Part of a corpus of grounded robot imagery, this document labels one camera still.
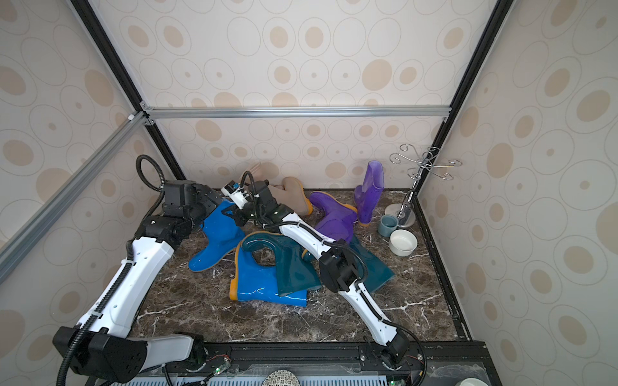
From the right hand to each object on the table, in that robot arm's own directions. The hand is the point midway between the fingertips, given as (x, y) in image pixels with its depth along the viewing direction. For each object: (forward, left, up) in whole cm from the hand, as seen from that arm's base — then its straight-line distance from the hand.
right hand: (235, 206), depth 87 cm
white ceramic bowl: (+1, -65, -21) cm, 68 cm away
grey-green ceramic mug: (+8, -59, -18) cm, 63 cm away
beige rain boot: (+18, -18, -12) cm, 28 cm away
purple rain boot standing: (+12, -49, -5) cm, 51 cm away
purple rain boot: (+6, -38, -14) cm, 41 cm away
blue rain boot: (-9, +4, -5) cm, 11 cm away
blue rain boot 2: (-22, -9, -15) cm, 28 cm away
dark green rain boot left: (-17, -23, -15) cm, 32 cm away
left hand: (-6, +1, +11) cm, 12 cm away
